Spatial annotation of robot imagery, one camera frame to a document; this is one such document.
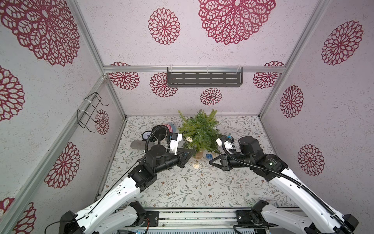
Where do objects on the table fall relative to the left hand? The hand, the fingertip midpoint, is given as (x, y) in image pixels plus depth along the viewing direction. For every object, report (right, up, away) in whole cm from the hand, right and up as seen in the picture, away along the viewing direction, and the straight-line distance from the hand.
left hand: (194, 153), depth 66 cm
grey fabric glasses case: (-36, 0, +31) cm, 48 cm away
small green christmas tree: (+3, +9, +7) cm, 12 cm away
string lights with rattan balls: (+6, -1, -1) cm, 7 cm away
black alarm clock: (-34, +7, +39) cm, 52 cm away
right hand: (+7, -4, -1) cm, 8 cm away
